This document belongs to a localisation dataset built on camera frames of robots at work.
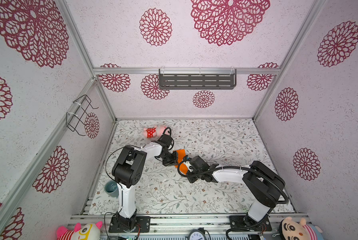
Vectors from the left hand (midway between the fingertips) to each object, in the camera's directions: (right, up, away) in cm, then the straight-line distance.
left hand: (177, 165), depth 96 cm
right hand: (+6, -3, -5) cm, 8 cm away
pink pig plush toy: (-16, +21, +8) cm, 28 cm away
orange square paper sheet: (+4, -1, -6) cm, 7 cm away
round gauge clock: (+10, -26, -27) cm, 39 cm away
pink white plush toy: (-39, -23, -30) cm, 54 cm away
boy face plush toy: (+50, -22, -30) cm, 62 cm away
